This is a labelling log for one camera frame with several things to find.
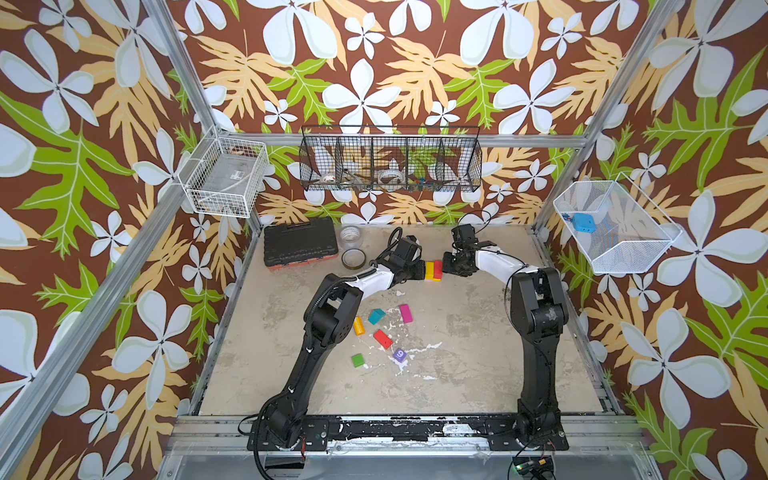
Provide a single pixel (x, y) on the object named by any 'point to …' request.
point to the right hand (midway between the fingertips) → (444, 265)
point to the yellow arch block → (429, 270)
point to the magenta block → (406, 314)
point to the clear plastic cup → (350, 237)
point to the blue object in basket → (584, 222)
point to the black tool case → (297, 243)
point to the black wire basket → (391, 158)
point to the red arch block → (437, 270)
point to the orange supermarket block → (359, 327)
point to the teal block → (376, 315)
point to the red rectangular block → (383, 339)
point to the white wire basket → (223, 175)
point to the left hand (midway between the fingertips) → (423, 263)
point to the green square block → (357, 360)
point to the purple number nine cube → (400, 355)
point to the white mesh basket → (616, 225)
